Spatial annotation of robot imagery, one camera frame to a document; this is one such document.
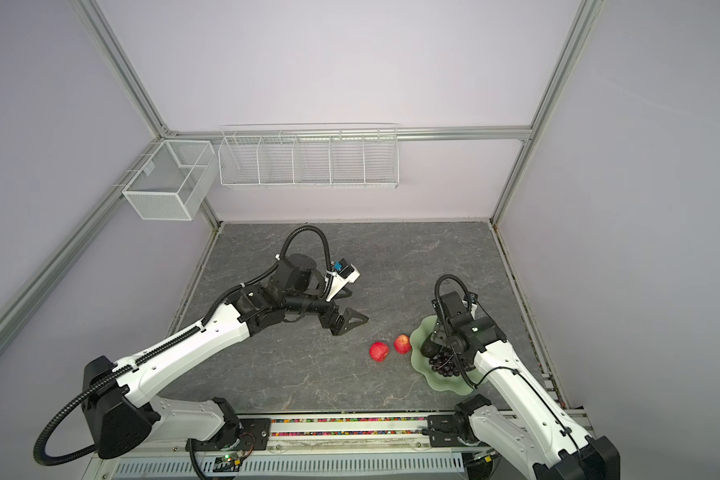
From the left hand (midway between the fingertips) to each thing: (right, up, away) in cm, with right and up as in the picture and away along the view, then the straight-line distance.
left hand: (356, 310), depth 70 cm
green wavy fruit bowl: (+28, -22, +9) cm, 36 cm away
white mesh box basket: (-63, +37, +28) cm, 78 cm away
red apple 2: (+12, -13, +14) cm, 23 cm away
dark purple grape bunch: (+25, -16, +10) cm, 31 cm away
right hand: (+26, -9, +9) cm, 29 cm away
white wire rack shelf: (-18, +46, +28) cm, 57 cm away
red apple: (+6, -14, +13) cm, 20 cm away
